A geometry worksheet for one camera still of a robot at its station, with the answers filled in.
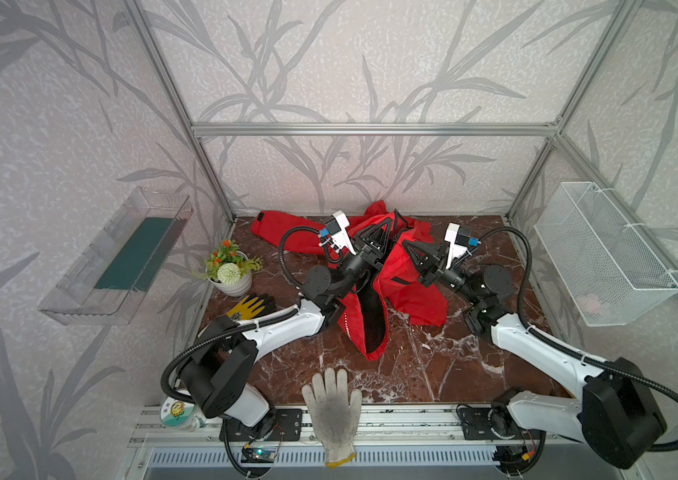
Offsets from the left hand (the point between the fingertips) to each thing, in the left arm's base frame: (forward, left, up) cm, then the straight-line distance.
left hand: (398, 217), depth 61 cm
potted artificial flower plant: (+4, +45, -27) cm, 53 cm away
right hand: (0, -3, -6) cm, 6 cm away
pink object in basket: (-8, -50, -21) cm, 55 cm away
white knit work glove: (-29, +13, -42) cm, 53 cm away
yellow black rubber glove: (-1, +41, -41) cm, 58 cm away
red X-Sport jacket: (-4, -1, -19) cm, 20 cm away
